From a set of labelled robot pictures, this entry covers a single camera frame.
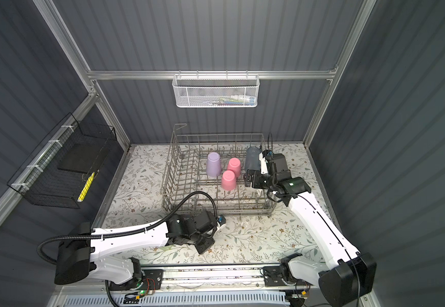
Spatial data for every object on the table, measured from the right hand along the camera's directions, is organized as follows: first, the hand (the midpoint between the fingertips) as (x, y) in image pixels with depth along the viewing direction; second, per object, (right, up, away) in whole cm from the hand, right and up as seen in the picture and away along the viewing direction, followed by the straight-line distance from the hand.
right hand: (255, 177), depth 78 cm
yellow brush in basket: (-63, -3, -9) cm, 64 cm away
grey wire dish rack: (-34, +1, +25) cm, 42 cm away
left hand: (-17, -26, -1) cm, 31 cm away
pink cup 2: (-11, -2, +11) cm, 16 cm away
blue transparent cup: (+1, +8, +16) cm, 18 cm away
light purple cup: (-18, +4, +17) cm, 25 cm away
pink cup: (-8, +5, +16) cm, 18 cm away
